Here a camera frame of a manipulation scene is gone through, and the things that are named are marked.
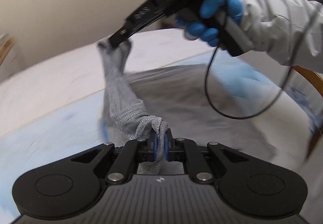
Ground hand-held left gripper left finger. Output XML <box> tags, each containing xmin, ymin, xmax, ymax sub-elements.
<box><xmin>72</xmin><ymin>133</ymin><xmax>158</xmax><ymax>185</ymax></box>

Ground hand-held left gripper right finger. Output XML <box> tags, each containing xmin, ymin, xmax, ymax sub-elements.
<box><xmin>164</xmin><ymin>129</ymin><xmax>253</xmax><ymax>185</ymax></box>

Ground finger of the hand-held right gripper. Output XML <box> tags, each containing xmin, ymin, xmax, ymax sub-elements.
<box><xmin>108</xmin><ymin>24</ymin><xmax>134</xmax><ymax>48</ymax></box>

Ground grey long-sleeve shirt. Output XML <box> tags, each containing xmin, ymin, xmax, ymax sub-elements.
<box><xmin>97</xmin><ymin>38</ymin><xmax>278</xmax><ymax>176</ymax></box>

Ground person's right forearm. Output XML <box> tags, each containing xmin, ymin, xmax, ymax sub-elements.
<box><xmin>237</xmin><ymin>0</ymin><xmax>323</xmax><ymax>67</ymax></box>

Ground person's right hand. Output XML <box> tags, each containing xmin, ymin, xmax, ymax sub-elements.
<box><xmin>176</xmin><ymin>0</ymin><xmax>243</xmax><ymax>47</ymax></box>

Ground wooden chair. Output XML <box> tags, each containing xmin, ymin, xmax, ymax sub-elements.
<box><xmin>293</xmin><ymin>65</ymin><xmax>323</xmax><ymax>144</ymax></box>

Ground black cable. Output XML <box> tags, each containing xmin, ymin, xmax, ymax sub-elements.
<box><xmin>204</xmin><ymin>0</ymin><xmax>323</xmax><ymax>120</ymax></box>

